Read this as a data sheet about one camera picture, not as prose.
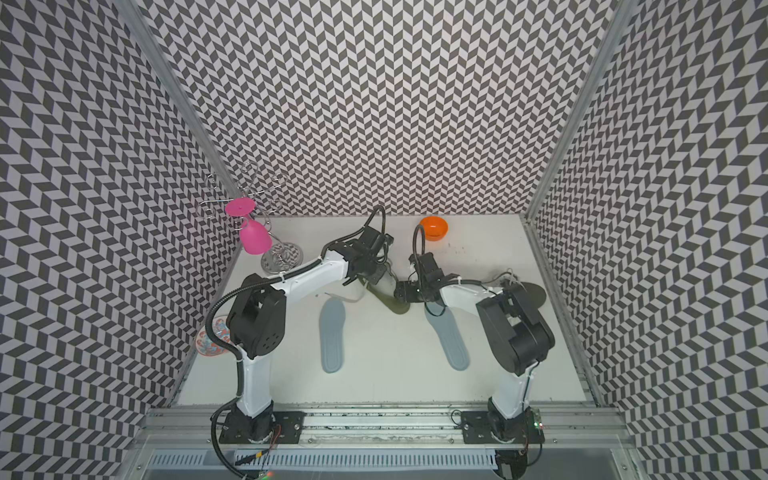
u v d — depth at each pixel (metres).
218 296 1.02
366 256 0.75
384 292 0.95
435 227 1.08
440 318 0.91
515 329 0.49
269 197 0.83
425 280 0.75
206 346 0.83
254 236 0.86
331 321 0.91
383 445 0.72
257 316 0.52
